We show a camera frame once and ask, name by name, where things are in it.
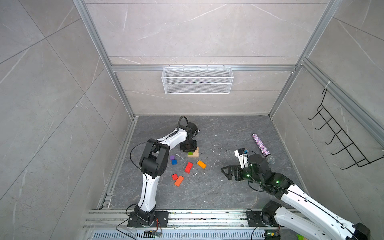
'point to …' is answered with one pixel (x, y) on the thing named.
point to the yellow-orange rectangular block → (203, 165)
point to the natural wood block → (195, 153)
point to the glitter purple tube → (269, 159)
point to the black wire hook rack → (349, 146)
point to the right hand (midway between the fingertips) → (226, 167)
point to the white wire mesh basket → (197, 80)
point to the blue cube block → (174, 162)
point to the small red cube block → (174, 177)
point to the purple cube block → (172, 157)
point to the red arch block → (188, 167)
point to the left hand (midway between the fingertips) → (192, 148)
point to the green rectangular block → (190, 153)
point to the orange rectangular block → (178, 181)
